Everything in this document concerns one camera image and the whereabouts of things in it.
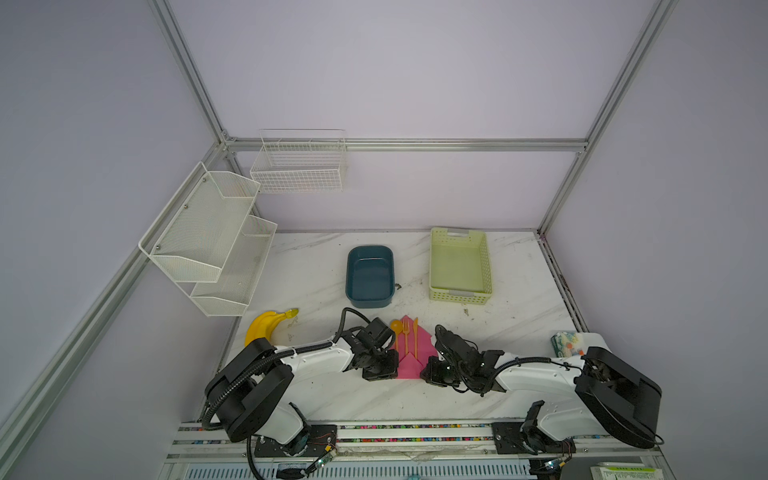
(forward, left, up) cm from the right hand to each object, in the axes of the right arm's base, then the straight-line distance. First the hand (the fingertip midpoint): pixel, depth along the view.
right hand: (418, 376), depth 83 cm
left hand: (0, +6, 0) cm, 6 cm away
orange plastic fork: (+16, +3, 0) cm, 17 cm away
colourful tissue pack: (+9, -43, +3) cm, 44 cm away
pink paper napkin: (+3, +2, 0) cm, 4 cm away
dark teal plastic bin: (+34, +16, +2) cm, 37 cm away
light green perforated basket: (+42, -18, -2) cm, 45 cm away
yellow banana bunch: (+13, +47, +5) cm, 49 cm away
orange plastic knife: (+13, 0, -1) cm, 13 cm away
